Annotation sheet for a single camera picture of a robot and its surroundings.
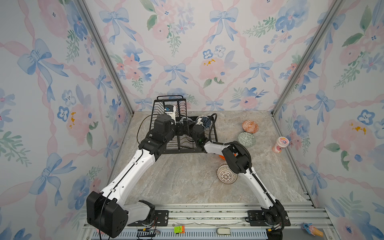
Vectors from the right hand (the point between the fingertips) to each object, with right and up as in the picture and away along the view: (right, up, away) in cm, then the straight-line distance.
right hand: (181, 118), depth 100 cm
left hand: (+2, -2, -25) cm, 25 cm away
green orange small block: (+2, -53, -31) cm, 62 cm away
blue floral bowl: (+16, -2, -2) cm, 17 cm away
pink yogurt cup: (+61, -15, -10) cm, 64 cm away
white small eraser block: (+23, -55, -29) cm, 67 cm away
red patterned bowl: (+50, -6, +10) cm, 51 cm away
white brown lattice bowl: (+27, -34, -13) cm, 46 cm away
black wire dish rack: (+2, -17, +1) cm, 17 cm away
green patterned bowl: (+45, -14, +3) cm, 47 cm away
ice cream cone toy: (+63, -53, -31) cm, 88 cm away
